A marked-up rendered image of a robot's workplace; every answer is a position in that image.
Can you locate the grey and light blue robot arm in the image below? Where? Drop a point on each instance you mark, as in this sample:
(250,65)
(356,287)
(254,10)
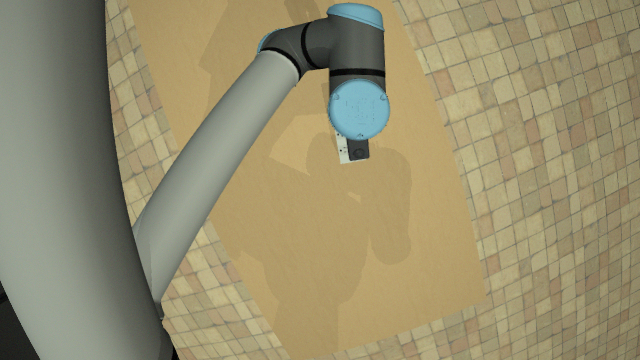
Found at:
(69,263)

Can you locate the white power strip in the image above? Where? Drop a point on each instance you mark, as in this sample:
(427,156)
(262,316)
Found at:
(342,149)

